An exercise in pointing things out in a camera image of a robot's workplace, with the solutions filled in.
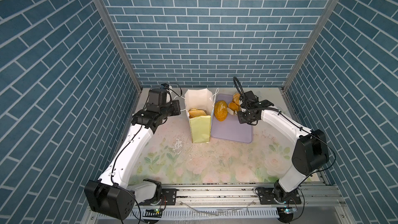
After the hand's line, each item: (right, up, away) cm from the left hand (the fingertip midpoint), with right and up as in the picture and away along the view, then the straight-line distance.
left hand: (180, 103), depth 76 cm
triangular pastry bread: (+6, -6, +17) cm, 19 cm away
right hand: (+33, -7, +14) cm, 37 cm away
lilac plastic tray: (+29, -17, +23) cm, 41 cm away
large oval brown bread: (+23, -5, +26) cm, 35 cm away
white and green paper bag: (+10, +3, +14) cm, 18 cm away
